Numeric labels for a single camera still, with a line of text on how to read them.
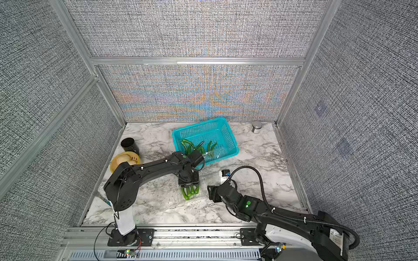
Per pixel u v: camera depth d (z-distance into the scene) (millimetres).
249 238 722
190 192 856
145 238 737
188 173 731
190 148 1002
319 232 429
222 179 717
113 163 929
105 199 847
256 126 1102
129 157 972
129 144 981
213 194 707
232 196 585
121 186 494
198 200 849
